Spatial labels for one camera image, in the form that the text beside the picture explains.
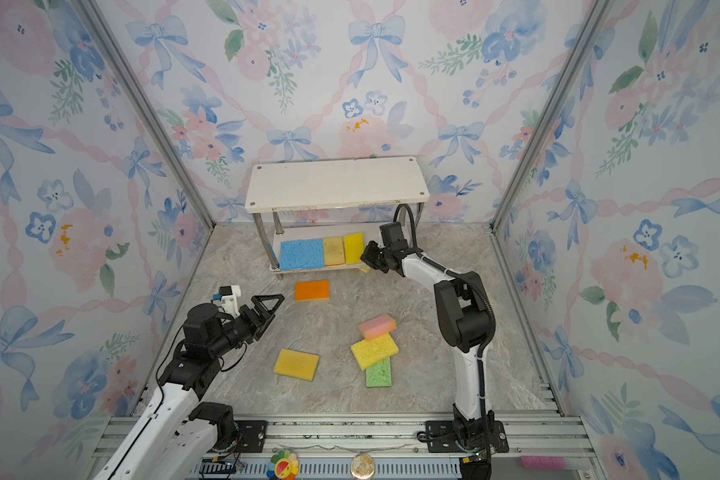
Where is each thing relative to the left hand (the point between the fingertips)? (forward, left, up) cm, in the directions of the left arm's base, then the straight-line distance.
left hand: (279, 303), depth 75 cm
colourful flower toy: (-32, -3, -19) cm, 37 cm away
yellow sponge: (+27, -11, -11) cm, 31 cm away
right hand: (+25, -20, -10) cm, 34 cm away
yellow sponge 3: (-8, -2, -20) cm, 21 cm away
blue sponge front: (+25, -5, -12) cm, 29 cm away
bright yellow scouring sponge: (+30, -18, -12) cm, 37 cm away
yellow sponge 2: (+25, -22, -19) cm, 38 cm away
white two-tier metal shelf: (+51, -4, -17) cm, 54 cm away
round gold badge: (-32, -21, -20) cm, 43 cm away
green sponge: (-12, -26, -18) cm, 33 cm away
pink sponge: (+1, -25, -16) cm, 30 cm away
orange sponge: (+17, -4, -20) cm, 26 cm away
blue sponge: (+26, +2, -13) cm, 30 cm away
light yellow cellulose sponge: (-5, -23, -17) cm, 30 cm away
